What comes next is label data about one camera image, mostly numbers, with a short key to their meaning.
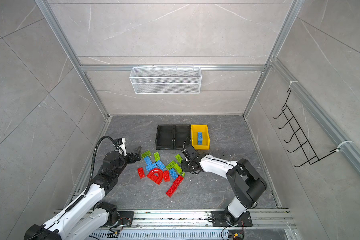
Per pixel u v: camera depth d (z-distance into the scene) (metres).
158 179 0.86
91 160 0.55
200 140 1.01
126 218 0.73
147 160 0.93
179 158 0.95
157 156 0.95
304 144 0.62
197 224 0.73
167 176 0.86
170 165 0.92
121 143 0.70
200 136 1.02
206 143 1.01
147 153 0.95
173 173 0.88
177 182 0.85
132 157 0.72
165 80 1.01
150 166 0.90
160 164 0.91
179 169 0.88
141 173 0.88
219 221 0.73
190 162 0.68
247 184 0.45
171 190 0.82
